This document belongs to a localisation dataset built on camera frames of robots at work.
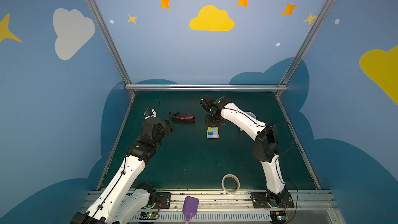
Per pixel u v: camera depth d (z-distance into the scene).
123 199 0.41
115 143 0.99
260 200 0.73
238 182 0.79
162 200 0.75
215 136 0.96
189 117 1.04
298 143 1.00
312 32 0.86
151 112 0.68
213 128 0.93
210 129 0.93
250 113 1.00
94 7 0.76
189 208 0.72
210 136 0.95
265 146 0.52
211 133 0.95
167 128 0.69
